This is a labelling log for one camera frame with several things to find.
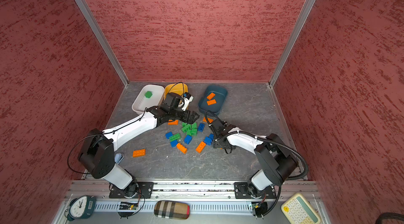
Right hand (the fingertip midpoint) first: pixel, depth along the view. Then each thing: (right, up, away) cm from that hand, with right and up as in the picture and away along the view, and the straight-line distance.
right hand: (222, 147), depth 88 cm
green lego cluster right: (-16, +10, +4) cm, 20 cm away
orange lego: (-5, +26, +19) cm, 32 cm away
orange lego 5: (-12, 0, -1) cm, 12 cm away
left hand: (-17, +18, -3) cm, 25 cm away
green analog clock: (-63, -19, -22) cm, 70 cm away
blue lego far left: (-32, +6, +4) cm, 33 cm away
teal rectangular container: (-4, +28, +22) cm, 36 cm away
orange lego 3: (-27, +16, -11) cm, 33 cm away
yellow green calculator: (+31, -21, -20) cm, 43 cm away
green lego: (-51, +31, +23) cm, 64 cm away
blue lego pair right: (-8, +4, +1) cm, 9 cm away
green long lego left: (-28, +5, +2) cm, 28 cm away
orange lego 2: (-6, +29, +23) cm, 38 cm away
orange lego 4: (-23, +1, -3) cm, 23 cm away
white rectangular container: (-55, +25, +18) cm, 63 cm away
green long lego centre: (-20, +9, +6) cm, 23 cm away
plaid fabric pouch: (-24, -20, -22) cm, 38 cm away
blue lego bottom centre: (-20, +3, +4) cm, 21 cm away
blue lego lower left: (-28, +2, +1) cm, 28 cm away
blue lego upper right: (-12, +10, +8) cm, 18 cm away
